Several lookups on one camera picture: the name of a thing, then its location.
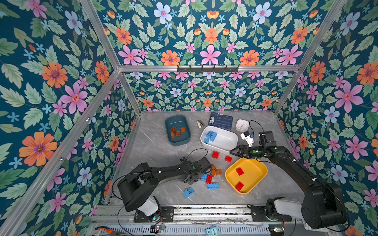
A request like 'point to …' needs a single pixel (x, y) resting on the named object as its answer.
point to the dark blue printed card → (220, 120)
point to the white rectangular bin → (222, 140)
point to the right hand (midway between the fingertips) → (234, 152)
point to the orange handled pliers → (109, 230)
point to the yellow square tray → (244, 175)
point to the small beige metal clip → (199, 123)
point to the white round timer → (242, 125)
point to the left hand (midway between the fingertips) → (202, 173)
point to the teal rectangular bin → (178, 130)
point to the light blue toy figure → (213, 231)
